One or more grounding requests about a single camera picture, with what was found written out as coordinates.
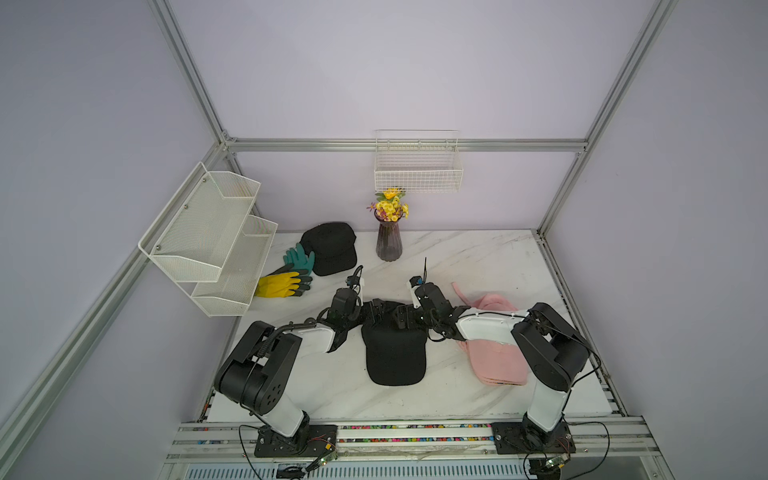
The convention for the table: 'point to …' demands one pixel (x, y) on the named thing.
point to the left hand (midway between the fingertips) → (376, 307)
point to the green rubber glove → (297, 258)
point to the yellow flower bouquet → (390, 205)
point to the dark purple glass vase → (389, 247)
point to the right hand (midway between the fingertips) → (406, 314)
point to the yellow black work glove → (284, 283)
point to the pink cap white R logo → (492, 362)
